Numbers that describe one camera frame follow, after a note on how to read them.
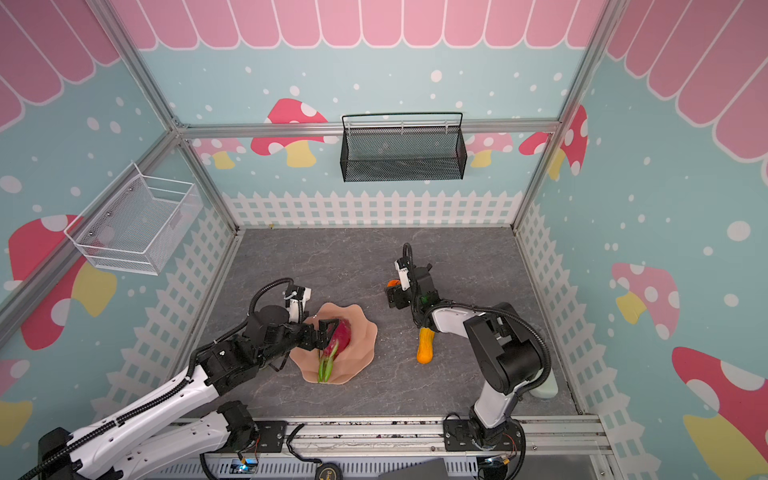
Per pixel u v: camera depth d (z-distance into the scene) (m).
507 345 0.49
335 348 0.81
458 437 0.74
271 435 0.74
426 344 0.86
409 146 0.94
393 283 1.00
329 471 0.67
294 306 0.66
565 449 0.74
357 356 0.86
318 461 0.71
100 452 0.41
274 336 0.57
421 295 0.74
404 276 0.85
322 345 0.67
